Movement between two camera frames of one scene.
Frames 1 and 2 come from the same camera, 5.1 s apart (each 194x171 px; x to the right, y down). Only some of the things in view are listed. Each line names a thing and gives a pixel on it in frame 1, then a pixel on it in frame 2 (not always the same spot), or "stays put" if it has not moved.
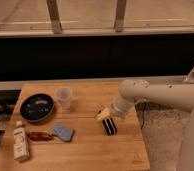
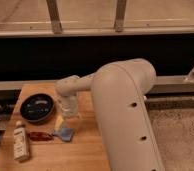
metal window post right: (120, 15) stays put
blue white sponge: (63, 132) stays put
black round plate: (37, 107) stays put
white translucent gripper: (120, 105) -> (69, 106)
